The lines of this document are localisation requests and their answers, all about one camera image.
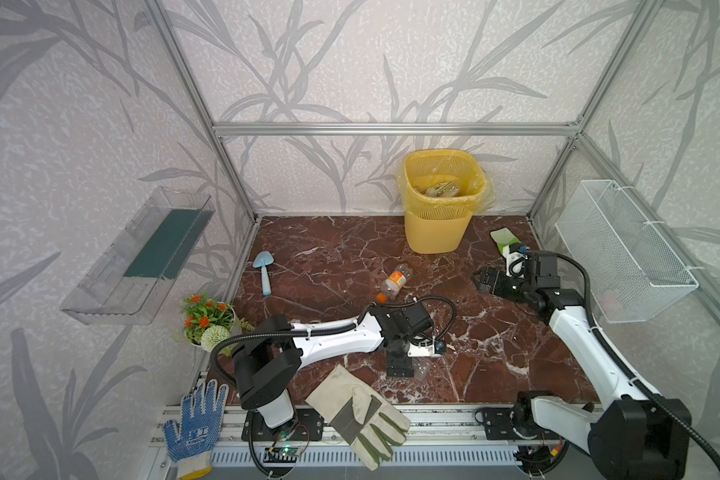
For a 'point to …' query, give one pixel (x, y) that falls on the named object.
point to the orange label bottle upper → (394, 282)
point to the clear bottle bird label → (443, 190)
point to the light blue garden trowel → (262, 259)
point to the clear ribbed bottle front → (422, 368)
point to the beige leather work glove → (369, 425)
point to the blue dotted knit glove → (199, 431)
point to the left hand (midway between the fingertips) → (410, 344)
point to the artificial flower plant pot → (209, 323)
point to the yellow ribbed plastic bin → (438, 231)
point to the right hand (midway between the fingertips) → (485, 270)
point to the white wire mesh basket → (627, 269)
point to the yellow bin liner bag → (446, 178)
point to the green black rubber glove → (503, 237)
